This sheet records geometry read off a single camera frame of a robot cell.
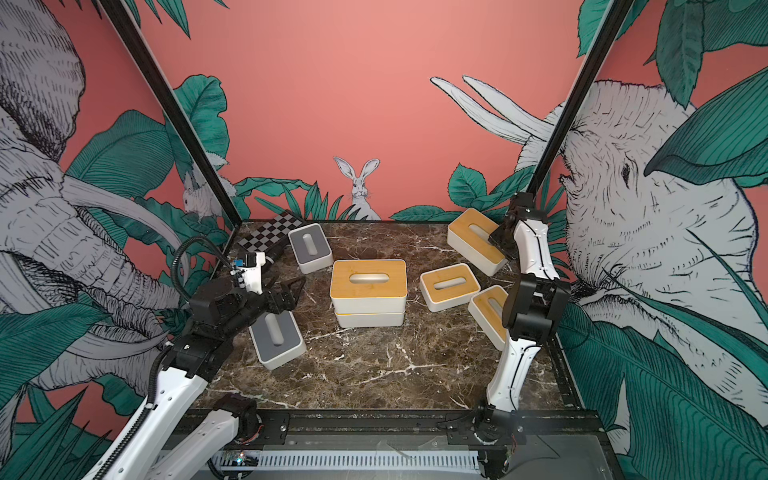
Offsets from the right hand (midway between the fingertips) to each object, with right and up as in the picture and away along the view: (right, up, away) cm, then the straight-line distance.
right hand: (498, 238), depth 95 cm
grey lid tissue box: (-69, -31, -6) cm, 76 cm away
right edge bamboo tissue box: (-5, -22, -4) cm, 23 cm away
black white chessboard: (-81, +3, +19) cm, 83 cm away
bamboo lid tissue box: (-8, +2, +7) cm, 11 cm away
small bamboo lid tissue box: (-15, -16, +3) cm, 22 cm away
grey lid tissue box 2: (-65, -3, +16) cm, 67 cm away
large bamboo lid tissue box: (-40, -14, -15) cm, 45 cm away
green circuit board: (-71, -54, -25) cm, 92 cm away
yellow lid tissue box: (-41, -25, -4) cm, 48 cm away
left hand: (-58, -9, -23) cm, 63 cm away
